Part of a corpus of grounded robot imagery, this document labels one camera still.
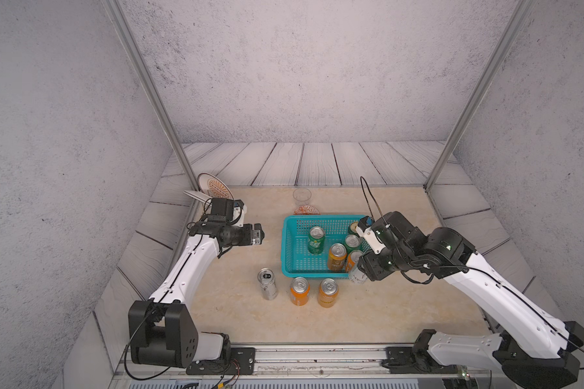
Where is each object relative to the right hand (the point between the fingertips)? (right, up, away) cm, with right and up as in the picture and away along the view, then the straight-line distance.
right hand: (368, 262), depth 66 cm
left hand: (-34, +5, +18) cm, 39 cm away
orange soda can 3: (-6, -2, +18) cm, 19 cm away
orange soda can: (-18, -12, +11) cm, 24 cm away
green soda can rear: (-12, +3, +25) cm, 28 cm away
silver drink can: (-28, -11, +11) cm, 32 cm away
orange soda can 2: (-10, -12, +11) cm, 19 cm away
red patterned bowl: (-15, +13, +42) cm, 46 cm away
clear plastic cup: (-17, +19, +47) cm, 54 cm away
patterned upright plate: (-56, +24, +38) cm, 72 cm away
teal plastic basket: (-20, -6, +30) cm, 37 cm away
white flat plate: (-56, +18, +25) cm, 64 cm away
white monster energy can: (-2, -5, +3) cm, 6 cm away
